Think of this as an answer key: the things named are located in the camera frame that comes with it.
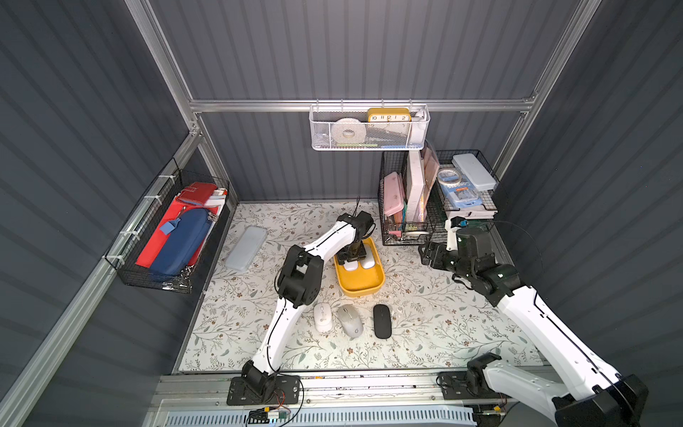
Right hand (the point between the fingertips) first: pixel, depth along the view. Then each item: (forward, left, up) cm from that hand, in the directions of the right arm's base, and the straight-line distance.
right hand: (437, 255), depth 78 cm
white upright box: (+26, +3, +4) cm, 27 cm away
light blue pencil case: (+16, +68, -21) cm, 73 cm away
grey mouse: (-13, +26, -17) cm, 34 cm away
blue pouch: (-3, +69, +12) cm, 70 cm away
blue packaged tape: (+27, -13, +1) cm, 30 cm away
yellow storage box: (+3, +22, -22) cm, 31 cm away
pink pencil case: (+34, +8, -8) cm, 35 cm away
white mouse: (+7, +26, -18) cm, 32 cm away
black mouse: (-13, +16, -19) cm, 28 cm away
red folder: (+14, +73, +11) cm, 75 cm away
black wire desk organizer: (+24, +7, -19) cm, 31 cm away
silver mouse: (+10, +19, -19) cm, 29 cm away
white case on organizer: (+37, -21, +2) cm, 43 cm away
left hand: (+10, +23, -20) cm, 32 cm away
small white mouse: (-12, +34, -18) cm, 41 cm away
